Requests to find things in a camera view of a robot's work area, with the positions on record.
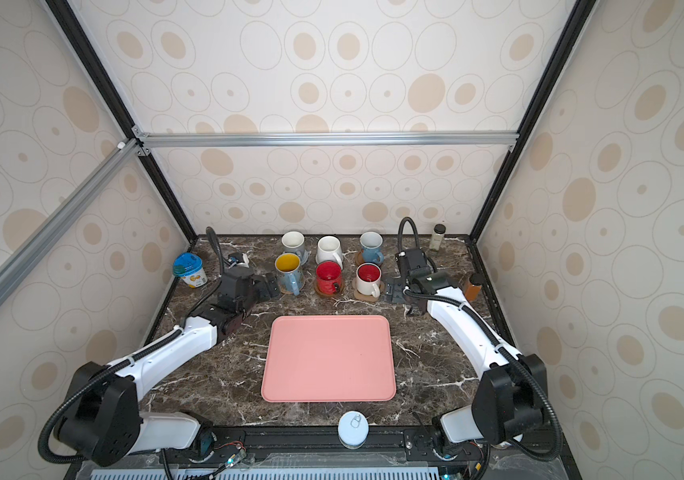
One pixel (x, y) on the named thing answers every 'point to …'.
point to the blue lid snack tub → (189, 267)
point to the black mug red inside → (329, 276)
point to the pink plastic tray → (328, 359)
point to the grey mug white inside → (294, 242)
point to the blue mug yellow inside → (289, 272)
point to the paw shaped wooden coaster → (367, 297)
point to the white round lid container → (353, 429)
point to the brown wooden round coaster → (359, 258)
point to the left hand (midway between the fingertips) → (271, 273)
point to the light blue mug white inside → (371, 242)
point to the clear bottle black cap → (437, 237)
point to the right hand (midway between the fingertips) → (408, 291)
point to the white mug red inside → (368, 277)
